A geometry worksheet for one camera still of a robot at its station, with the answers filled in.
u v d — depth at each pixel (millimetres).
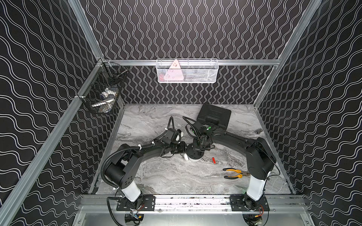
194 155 877
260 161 481
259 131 1026
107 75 968
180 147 801
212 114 1065
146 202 754
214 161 898
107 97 857
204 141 651
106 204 691
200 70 1034
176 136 767
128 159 476
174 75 913
